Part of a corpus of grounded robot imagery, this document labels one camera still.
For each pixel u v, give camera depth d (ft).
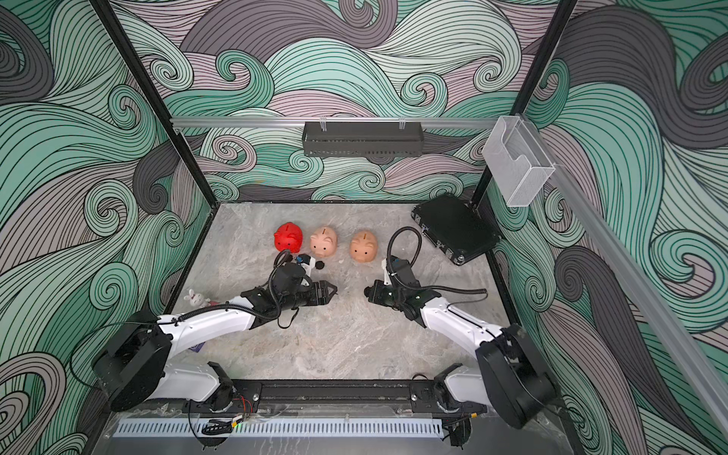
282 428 2.29
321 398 2.44
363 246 3.11
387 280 2.42
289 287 2.15
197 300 2.74
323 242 3.20
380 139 3.12
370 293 2.80
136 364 1.36
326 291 2.49
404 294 2.16
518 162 2.55
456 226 3.75
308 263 2.58
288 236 3.18
